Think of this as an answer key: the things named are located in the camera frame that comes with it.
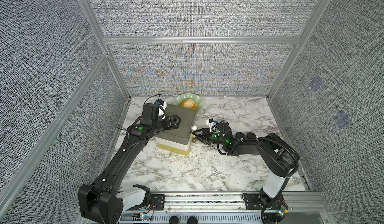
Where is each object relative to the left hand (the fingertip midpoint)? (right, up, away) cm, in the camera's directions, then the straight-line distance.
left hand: (176, 118), depth 77 cm
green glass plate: (0, +14, +37) cm, 40 cm away
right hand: (+8, -8, +7) cm, 13 cm away
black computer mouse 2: (+46, -12, +20) cm, 52 cm away
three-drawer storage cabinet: (+1, -11, 0) cm, 11 cm away
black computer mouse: (+39, -12, +20) cm, 46 cm away
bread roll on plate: (+6, +10, +29) cm, 31 cm away
